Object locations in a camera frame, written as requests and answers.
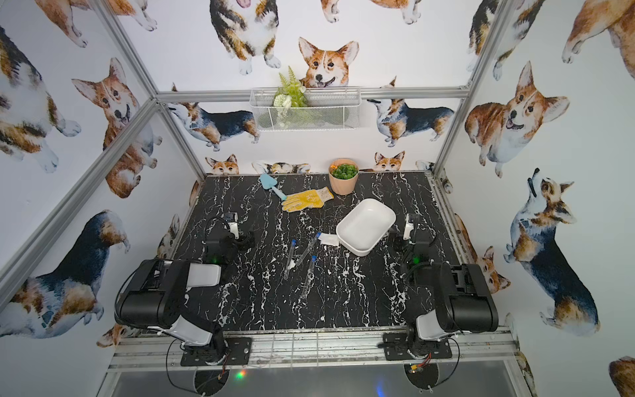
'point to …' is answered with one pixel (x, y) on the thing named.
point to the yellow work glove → (307, 199)
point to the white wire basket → (327, 108)
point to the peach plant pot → (343, 175)
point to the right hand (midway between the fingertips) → (402, 225)
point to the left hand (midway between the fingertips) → (243, 222)
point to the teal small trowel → (267, 182)
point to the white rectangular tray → (361, 229)
